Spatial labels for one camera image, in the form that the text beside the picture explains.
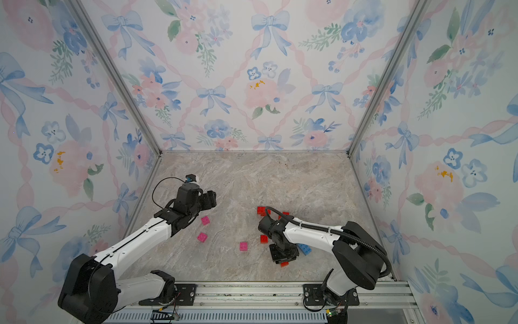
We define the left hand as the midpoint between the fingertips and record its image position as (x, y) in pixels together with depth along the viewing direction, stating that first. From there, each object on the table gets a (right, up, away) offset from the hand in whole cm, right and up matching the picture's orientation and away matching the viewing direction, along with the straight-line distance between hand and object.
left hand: (210, 193), depth 86 cm
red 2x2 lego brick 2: (+31, -27, -6) cm, 42 cm away
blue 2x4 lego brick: (+40, -22, -3) cm, 46 cm away
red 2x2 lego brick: (+23, -19, 0) cm, 30 cm away
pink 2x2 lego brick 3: (+15, -22, -2) cm, 26 cm away
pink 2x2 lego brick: (-4, -13, +6) cm, 15 cm away
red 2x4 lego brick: (+22, -9, +8) cm, 25 cm away
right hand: (+30, -27, -5) cm, 41 cm away
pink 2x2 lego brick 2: (-3, -18, 0) cm, 19 cm away
